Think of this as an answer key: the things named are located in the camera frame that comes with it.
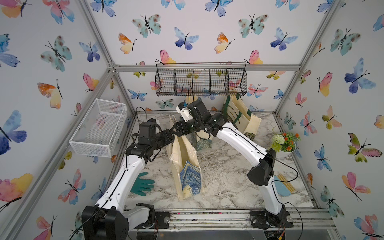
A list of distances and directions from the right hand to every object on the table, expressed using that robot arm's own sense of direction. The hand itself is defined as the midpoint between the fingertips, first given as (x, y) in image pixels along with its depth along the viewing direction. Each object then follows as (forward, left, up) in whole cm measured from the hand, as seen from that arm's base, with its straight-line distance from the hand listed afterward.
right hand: (175, 127), depth 74 cm
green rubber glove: (-20, +20, -28) cm, 40 cm away
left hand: (0, +1, -6) cm, 6 cm away
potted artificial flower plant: (+4, -60, -16) cm, 63 cm away
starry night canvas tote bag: (-15, -6, -6) cm, 17 cm away
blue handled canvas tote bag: (+8, -13, -23) cm, 27 cm away
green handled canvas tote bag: (+24, -34, -11) cm, 42 cm away
